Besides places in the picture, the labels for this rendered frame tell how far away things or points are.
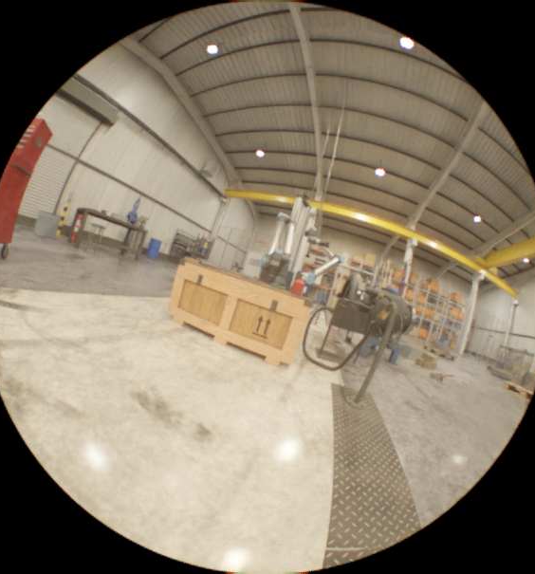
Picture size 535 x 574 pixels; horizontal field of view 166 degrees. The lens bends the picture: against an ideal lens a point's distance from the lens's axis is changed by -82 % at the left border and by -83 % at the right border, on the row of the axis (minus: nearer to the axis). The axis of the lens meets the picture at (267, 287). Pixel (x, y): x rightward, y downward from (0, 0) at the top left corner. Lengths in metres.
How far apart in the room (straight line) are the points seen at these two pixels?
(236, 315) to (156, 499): 1.07
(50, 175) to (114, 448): 7.78
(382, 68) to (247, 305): 8.35
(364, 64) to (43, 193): 11.16
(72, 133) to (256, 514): 8.62
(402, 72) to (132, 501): 8.93
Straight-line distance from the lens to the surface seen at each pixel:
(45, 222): 5.40
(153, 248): 8.76
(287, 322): 1.14
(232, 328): 1.23
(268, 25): 8.63
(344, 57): 8.32
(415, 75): 8.49
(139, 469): 0.54
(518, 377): 4.90
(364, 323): 1.80
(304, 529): 0.56
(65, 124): 8.46
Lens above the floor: 0.49
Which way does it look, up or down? 1 degrees down
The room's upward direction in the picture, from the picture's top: 18 degrees clockwise
